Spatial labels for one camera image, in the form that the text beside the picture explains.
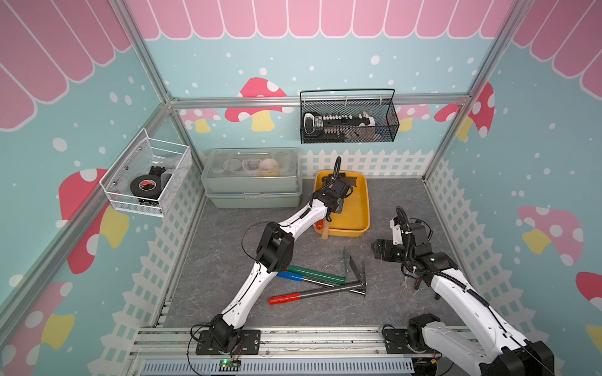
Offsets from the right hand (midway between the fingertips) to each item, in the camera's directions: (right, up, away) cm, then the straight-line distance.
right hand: (381, 245), depth 83 cm
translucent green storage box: (-48, +25, +9) cm, 55 cm away
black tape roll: (-76, +20, -12) cm, 79 cm away
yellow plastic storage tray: (-5, +8, +23) cm, 24 cm away
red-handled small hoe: (-22, +6, +10) cm, 25 cm away
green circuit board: (-52, -36, -10) cm, 64 cm away
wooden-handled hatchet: (-19, +5, +8) cm, 22 cm away
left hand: (-16, +15, +21) cm, 30 cm away
